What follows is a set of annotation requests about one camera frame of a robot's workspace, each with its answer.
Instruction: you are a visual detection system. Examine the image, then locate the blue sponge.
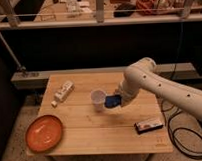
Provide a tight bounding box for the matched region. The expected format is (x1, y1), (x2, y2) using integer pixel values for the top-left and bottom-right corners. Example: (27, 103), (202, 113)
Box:
(104, 94), (121, 109)

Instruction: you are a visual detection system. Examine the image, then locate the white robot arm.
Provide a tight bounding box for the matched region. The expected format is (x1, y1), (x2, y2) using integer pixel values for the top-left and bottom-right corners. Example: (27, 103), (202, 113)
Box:
(116, 57), (202, 123)

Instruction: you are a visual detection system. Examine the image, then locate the translucent ceramic cup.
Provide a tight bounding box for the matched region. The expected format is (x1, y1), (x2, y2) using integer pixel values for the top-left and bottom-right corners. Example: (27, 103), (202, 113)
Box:
(91, 89), (106, 112)

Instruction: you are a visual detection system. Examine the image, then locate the wooden table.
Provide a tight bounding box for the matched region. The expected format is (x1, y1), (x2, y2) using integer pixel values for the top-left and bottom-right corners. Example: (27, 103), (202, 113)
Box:
(23, 70), (174, 160)

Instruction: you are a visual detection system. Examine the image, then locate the black red candy box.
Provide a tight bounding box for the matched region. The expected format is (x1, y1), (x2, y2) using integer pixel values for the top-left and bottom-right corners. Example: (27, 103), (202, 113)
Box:
(134, 118), (163, 135)

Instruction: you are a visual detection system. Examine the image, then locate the white toothpaste tube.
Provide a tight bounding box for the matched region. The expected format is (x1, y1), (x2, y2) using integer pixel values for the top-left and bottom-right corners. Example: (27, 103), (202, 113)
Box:
(51, 80), (75, 108)

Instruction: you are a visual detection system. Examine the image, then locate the orange plate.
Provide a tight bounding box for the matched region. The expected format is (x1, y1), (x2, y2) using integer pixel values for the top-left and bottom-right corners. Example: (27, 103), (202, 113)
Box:
(25, 115), (63, 152)

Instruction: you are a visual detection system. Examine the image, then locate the grey metal ledge beam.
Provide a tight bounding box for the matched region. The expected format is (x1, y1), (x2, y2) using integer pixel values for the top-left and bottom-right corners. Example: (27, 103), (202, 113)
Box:
(10, 63), (202, 90)

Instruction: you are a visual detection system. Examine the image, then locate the black cable on floor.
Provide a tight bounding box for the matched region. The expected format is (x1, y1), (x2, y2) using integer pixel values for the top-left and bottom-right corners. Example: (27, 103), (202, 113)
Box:
(159, 94), (202, 161)

